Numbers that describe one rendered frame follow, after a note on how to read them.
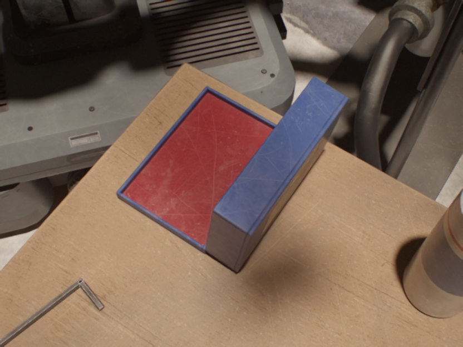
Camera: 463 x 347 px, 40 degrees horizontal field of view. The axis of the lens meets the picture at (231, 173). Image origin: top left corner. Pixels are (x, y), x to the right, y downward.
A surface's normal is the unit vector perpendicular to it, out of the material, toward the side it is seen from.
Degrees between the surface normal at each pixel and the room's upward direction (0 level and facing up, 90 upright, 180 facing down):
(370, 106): 41
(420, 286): 90
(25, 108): 0
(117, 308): 0
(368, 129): 49
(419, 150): 0
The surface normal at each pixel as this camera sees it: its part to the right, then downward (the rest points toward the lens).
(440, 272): -0.78, 0.55
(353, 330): 0.00, -0.47
